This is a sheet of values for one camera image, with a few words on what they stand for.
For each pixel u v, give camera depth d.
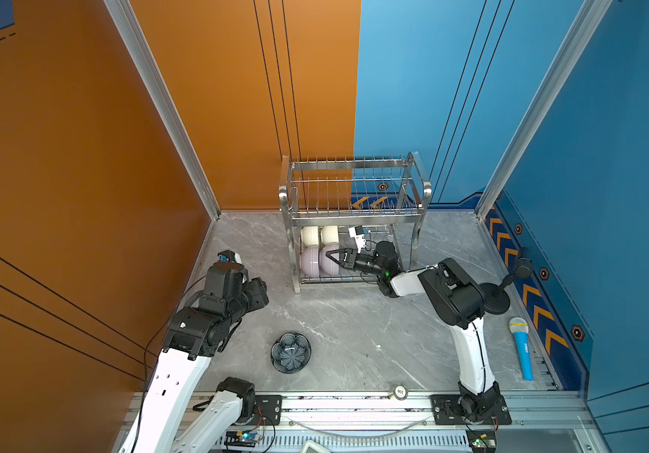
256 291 0.61
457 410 0.72
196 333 0.43
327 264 0.89
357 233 0.88
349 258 0.85
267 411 0.73
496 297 0.92
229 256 0.61
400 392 0.71
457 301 0.58
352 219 0.70
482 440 0.70
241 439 0.70
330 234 0.97
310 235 0.97
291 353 0.82
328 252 0.89
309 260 0.89
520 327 0.84
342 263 0.86
